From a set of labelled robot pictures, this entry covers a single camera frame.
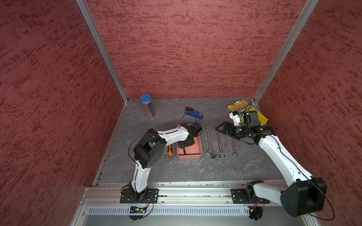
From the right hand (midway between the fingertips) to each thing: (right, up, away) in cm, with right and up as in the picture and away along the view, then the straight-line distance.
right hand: (220, 133), depth 78 cm
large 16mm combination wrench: (-20, -16, +11) cm, 28 cm away
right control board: (+15, -38, -10) cm, 42 cm away
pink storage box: (-15, -14, +11) cm, 23 cm away
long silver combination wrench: (-2, -15, +10) cm, 19 cm away
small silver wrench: (+8, -12, +16) cm, 21 cm away
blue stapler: (-15, +12, +30) cm, 36 cm away
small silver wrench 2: (+13, -14, +14) cm, 23 cm away
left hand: (-20, -11, +14) cm, 27 cm away
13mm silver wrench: (-35, -16, +10) cm, 40 cm away
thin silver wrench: (+4, -15, +14) cm, 21 cm away
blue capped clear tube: (-47, +20, +16) cm, 54 cm away
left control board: (-47, -39, -7) cm, 61 cm away
